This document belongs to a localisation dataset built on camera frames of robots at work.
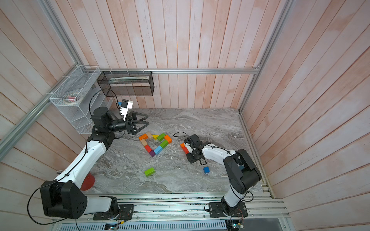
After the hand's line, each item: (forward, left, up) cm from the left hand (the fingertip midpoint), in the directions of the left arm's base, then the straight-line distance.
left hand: (148, 122), depth 69 cm
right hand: (-1, -23, -34) cm, 41 cm away
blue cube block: (-11, -32, -33) cm, 47 cm away
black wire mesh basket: (+45, +24, -9) cm, 52 cm away
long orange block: (+13, +11, -31) cm, 36 cm away
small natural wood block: (+10, +11, -33) cm, 36 cm away
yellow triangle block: (+13, +3, -31) cm, 34 cm away
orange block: (+11, -7, -32) cm, 35 cm away
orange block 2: (+7, -17, -33) cm, 37 cm away
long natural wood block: (+14, +7, -31) cm, 34 cm away
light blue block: (+3, -1, -32) cm, 32 cm away
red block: (+5, +7, -34) cm, 35 cm away
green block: (+13, -2, -32) cm, 34 cm away
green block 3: (-12, +3, -33) cm, 35 cm away
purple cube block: (0, +3, -33) cm, 33 cm away
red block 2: (-3, -19, -23) cm, 30 cm away
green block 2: (+8, -4, -33) cm, 34 cm away
